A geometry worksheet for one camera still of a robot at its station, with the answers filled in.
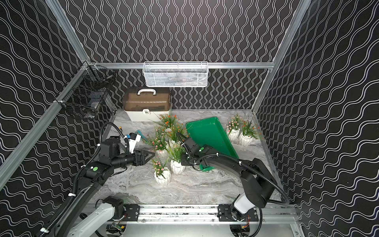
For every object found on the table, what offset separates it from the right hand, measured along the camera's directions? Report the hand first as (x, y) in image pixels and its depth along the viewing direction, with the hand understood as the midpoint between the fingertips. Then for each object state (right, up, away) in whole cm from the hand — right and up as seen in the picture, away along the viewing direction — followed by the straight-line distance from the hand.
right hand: (183, 160), depth 84 cm
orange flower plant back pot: (-11, +23, +11) cm, 28 cm away
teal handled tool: (-34, +15, +22) cm, 43 cm away
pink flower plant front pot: (-10, -6, -8) cm, 14 cm away
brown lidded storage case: (-32, +36, +28) cm, 56 cm away
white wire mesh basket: (-7, +64, +41) cm, 76 cm away
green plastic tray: (+18, +16, +23) cm, 34 cm away
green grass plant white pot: (-3, +6, -2) cm, 7 cm away
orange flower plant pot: (-8, +18, +16) cm, 25 cm away
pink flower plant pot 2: (+32, +21, +8) cm, 39 cm away
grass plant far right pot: (+43, +15, +12) cm, 47 cm away
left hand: (-15, +7, -14) cm, 22 cm away
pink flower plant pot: (-14, +10, +1) cm, 17 cm away
